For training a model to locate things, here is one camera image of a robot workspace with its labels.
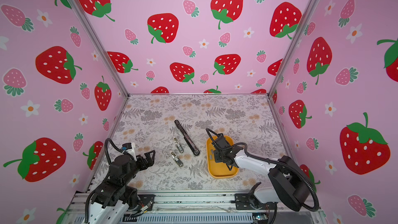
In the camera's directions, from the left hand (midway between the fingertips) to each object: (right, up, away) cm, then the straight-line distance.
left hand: (148, 153), depth 78 cm
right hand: (+37, -3, +10) cm, 38 cm away
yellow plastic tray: (+37, -9, 0) cm, 38 cm away
